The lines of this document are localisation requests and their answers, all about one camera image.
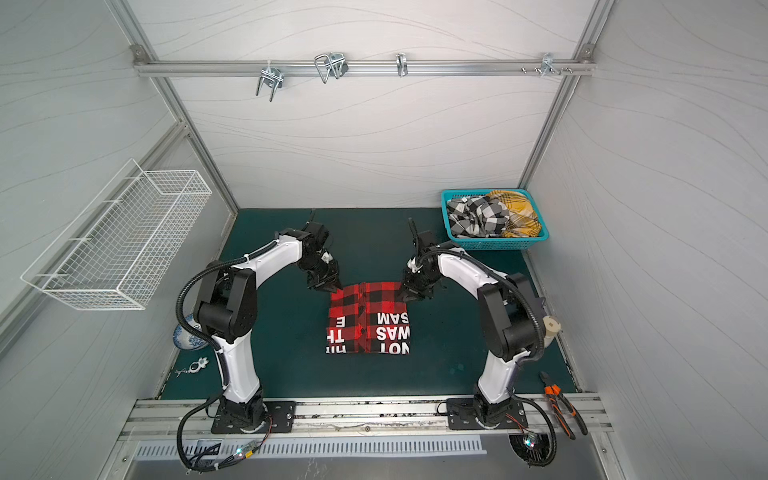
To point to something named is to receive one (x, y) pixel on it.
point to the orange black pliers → (563, 407)
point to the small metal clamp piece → (194, 367)
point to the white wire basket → (114, 251)
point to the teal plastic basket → (493, 243)
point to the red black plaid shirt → (368, 318)
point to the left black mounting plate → (281, 419)
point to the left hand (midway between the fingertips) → (345, 283)
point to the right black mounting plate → (461, 415)
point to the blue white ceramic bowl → (184, 339)
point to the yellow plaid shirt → (522, 219)
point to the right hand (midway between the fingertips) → (404, 289)
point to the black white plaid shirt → (477, 217)
